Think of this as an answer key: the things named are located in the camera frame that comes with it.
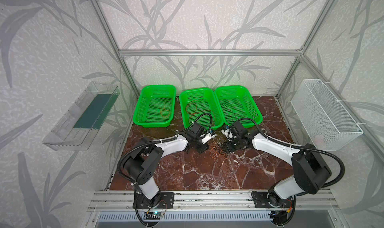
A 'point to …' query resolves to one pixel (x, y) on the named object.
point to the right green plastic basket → (235, 105)
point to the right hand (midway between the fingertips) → (226, 142)
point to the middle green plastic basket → (198, 105)
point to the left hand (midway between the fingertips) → (207, 140)
